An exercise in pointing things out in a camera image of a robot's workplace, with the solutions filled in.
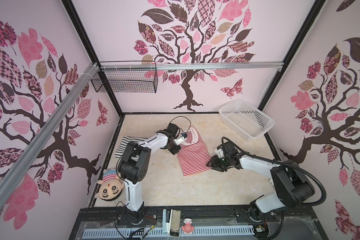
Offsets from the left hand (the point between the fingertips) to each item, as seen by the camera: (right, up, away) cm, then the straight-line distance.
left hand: (175, 150), depth 96 cm
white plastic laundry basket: (+55, +21, +19) cm, 61 cm away
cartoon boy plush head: (-32, -15, -20) cm, 41 cm away
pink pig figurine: (+8, -32, -27) cm, 43 cm away
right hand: (+21, -7, -7) cm, 23 cm away
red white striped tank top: (+12, -4, -2) cm, 13 cm away
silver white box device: (0, -30, -26) cm, 40 cm away
